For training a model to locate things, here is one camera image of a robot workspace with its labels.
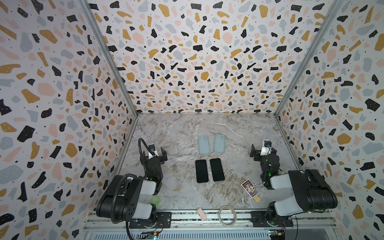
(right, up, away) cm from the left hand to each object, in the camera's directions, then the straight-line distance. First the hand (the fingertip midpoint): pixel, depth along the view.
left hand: (154, 149), depth 88 cm
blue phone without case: (+38, -13, +5) cm, 40 cm away
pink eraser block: (+28, -30, -13) cm, 43 cm away
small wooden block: (+58, -25, -8) cm, 63 cm away
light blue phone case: (+29, +1, +17) cm, 34 cm away
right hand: (+65, +2, +2) cm, 65 cm away
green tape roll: (+3, -26, -7) cm, 28 cm away
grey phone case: (+40, 0, +16) cm, 43 cm away
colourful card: (+55, -21, -4) cm, 59 cm away
